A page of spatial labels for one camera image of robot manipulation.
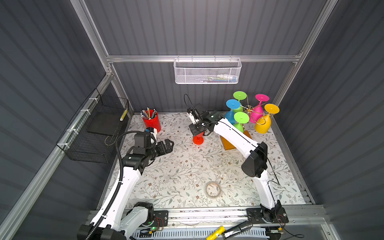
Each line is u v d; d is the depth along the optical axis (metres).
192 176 0.88
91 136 0.72
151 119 0.99
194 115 0.68
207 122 0.62
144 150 0.57
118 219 0.42
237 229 0.67
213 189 0.83
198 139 1.00
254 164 0.53
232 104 0.79
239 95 0.84
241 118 0.72
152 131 0.69
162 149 0.67
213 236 0.68
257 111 0.88
